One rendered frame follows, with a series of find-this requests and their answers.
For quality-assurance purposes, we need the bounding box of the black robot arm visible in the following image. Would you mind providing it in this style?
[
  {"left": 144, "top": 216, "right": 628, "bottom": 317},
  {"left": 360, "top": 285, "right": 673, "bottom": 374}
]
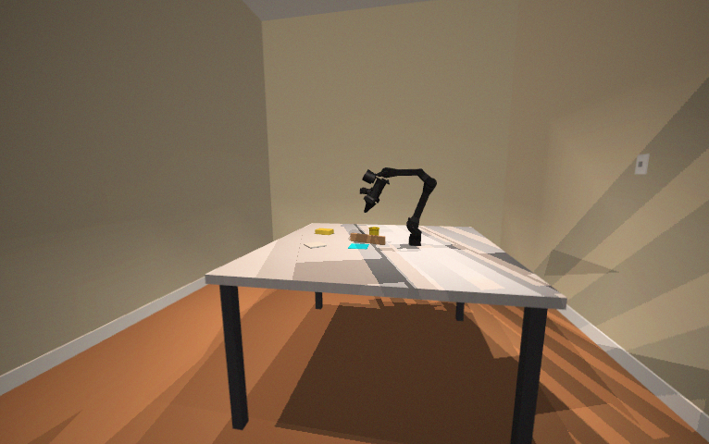
[{"left": 362, "top": 167, "right": 437, "bottom": 246}]

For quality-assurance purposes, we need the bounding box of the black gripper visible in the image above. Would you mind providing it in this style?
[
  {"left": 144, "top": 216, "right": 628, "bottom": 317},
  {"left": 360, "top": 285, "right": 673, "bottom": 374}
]
[{"left": 364, "top": 186, "right": 382, "bottom": 213}]

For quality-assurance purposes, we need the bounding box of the wooden plank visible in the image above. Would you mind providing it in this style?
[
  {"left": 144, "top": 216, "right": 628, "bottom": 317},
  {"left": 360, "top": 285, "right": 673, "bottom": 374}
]
[{"left": 350, "top": 233, "right": 386, "bottom": 245}]

